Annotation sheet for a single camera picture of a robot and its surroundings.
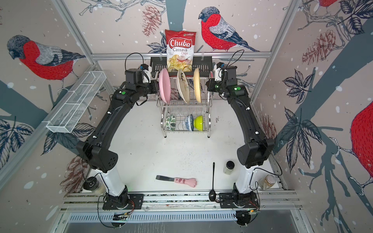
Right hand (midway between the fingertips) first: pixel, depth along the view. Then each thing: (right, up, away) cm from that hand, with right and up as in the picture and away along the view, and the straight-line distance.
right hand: (204, 84), depth 79 cm
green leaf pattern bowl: (-22, -22, +19) cm, 37 cm away
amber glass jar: (+31, -51, -8) cm, 60 cm away
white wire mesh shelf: (-74, -17, -4) cm, 76 cm away
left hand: (-24, +1, -3) cm, 25 cm away
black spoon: (+4, -60, -3) cm, 60 cm away
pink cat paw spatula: (-7, -55, 0) cm, 55 cm away
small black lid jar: (+13, -45, -3) cm, 47 cm away
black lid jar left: (-56, -51, -10) cm, 76 cm away
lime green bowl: (-3, -23, +13) cm, 26 cm away
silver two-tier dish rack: (-17, -12, +24) cm, 31 cm away
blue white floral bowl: (-9, -22, +11) cm, 26 cm away
